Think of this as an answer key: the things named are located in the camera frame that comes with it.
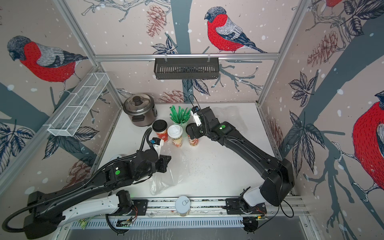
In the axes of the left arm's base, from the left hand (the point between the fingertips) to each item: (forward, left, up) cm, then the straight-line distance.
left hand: (174, 157), depth 70 cm
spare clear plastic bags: (+39, -36, -14) cm, 55 cm away
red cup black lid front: (+16, -8, -14) cm, 22 cm away
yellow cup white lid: (+16, +1, -3) cm, 17 cm away
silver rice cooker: (+34, +26, -3) cm, 43 cm away
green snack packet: (-24, +43, -19) cm, 53 cm away
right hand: (+18, -10, +2) cm, 20 cm away
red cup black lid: (+20, +11, -4) cm, 23 cm away
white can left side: (+7, +39, -17) cm, 43 cm away
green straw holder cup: (+32, 0, -9) cm, 33 cm away
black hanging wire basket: (+63, -2, +7) cm, 64 cm away
